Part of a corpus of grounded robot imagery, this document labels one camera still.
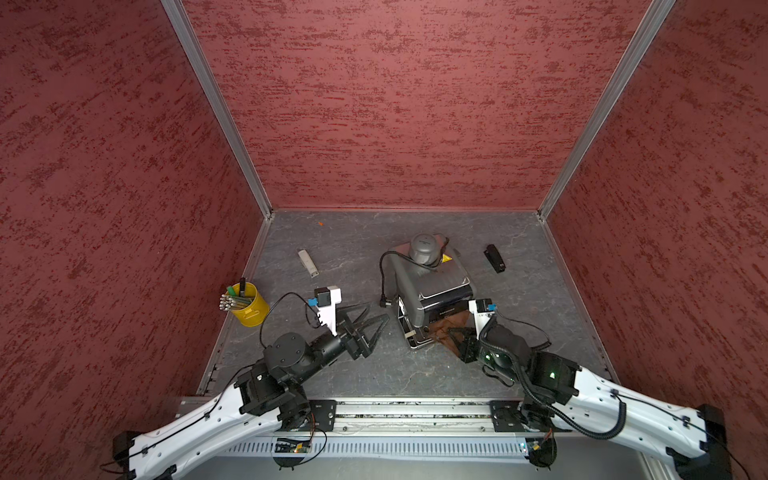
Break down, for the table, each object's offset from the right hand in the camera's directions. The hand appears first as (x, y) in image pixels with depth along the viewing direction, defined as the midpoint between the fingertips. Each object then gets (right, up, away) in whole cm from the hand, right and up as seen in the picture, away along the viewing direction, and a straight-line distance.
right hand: (449, 338), depth 75 cm
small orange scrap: (-44, +32, +42) cm, 69 cm away
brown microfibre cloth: (-2, +3, -1) cm, 4 cm away
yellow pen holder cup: (-56, +7, +7) cm, 57 cm away
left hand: (-17, +8, -13) cm, 23 cm away
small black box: (+21, +19, +28) cm, 40 cm away
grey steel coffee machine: (-6, +17, -4) cm, 19 cm away
